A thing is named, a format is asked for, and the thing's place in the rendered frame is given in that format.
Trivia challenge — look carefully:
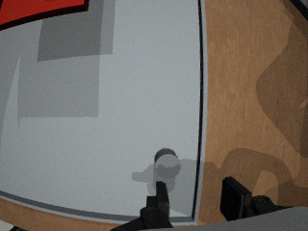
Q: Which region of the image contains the grey cylinder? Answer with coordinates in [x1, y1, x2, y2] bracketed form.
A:
[154, 148, 181, 179]

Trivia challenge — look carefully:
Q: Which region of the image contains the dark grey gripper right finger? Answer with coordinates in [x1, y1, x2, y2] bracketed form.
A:
[219, 176, 293, 221]

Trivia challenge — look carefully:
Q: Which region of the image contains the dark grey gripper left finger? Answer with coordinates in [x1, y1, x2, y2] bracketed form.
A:
[110, 181, 173, 231]

